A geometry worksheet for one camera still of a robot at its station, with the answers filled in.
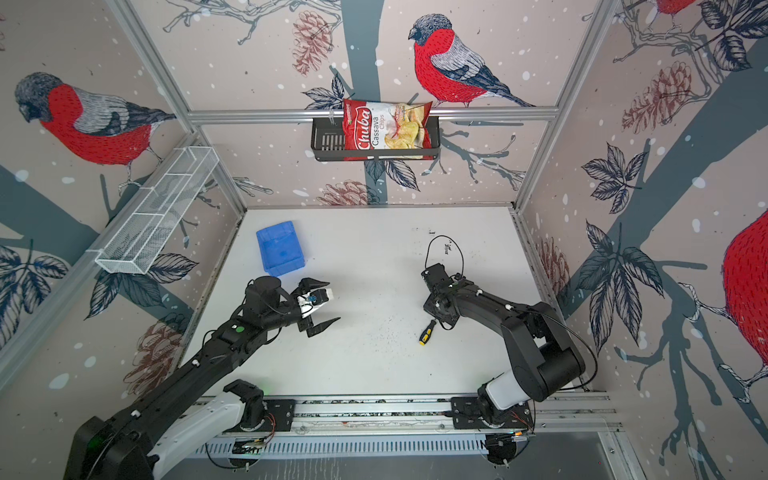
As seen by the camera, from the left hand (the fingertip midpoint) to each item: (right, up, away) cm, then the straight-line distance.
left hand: (328, 297), depth 77 cm
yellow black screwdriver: (+27, -13, +8) cm, 31 cm away
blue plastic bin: (-25, +11, +30) cm, 41 cm away
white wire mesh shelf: (-46, +19, -1) cm, 50 cm away
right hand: (+29, -8, +14) cm, 34 cm away
